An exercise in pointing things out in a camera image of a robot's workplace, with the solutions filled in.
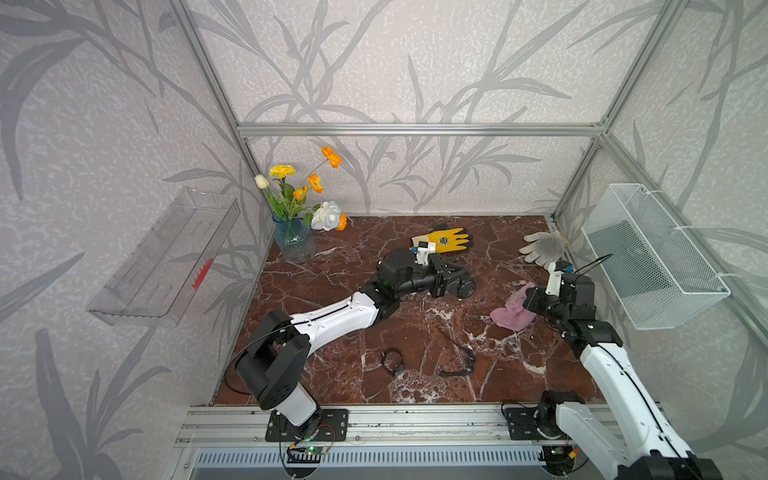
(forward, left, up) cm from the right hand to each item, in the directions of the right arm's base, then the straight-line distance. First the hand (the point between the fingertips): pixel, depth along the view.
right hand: (526, 288), depth 82 cm
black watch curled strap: (-15, +38, -15) cm, 43 cm away
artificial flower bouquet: (+22, +67, +13) cm, 72 cm away
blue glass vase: (+22, +71, -3) cm, 74 cm away
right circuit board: (-37, -3, -18) cm, 42 cm away
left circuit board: (-36, +59, -17) cm, 71 cm away
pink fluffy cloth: (-3, 0, -12) cm, 12 cm away
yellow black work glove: (+29, +19, -13) cm, 37 cm away
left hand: (-4, +18, +14) cm, 23 cm away
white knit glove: (+26, -20, -16) cm, 36 cm away
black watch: (-11, +17, -15) cm, 25 cm away
